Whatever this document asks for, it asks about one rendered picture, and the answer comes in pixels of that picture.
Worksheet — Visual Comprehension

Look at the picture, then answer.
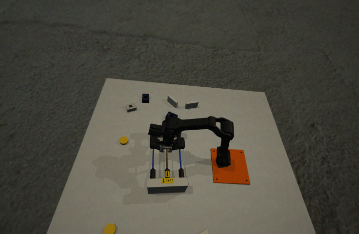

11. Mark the three-wire cable run between two white terminal blocks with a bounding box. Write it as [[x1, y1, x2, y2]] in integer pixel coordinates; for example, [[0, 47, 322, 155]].
[[147, 121, 188, 194]]

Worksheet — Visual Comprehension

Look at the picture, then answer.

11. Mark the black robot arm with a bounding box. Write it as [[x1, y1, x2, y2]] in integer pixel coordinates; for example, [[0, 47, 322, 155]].
[[148, 116, 234, 168]]

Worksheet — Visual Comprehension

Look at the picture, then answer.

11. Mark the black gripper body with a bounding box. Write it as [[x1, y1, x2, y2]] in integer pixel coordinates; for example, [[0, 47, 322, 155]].
[[150, 137, 185, 149]]

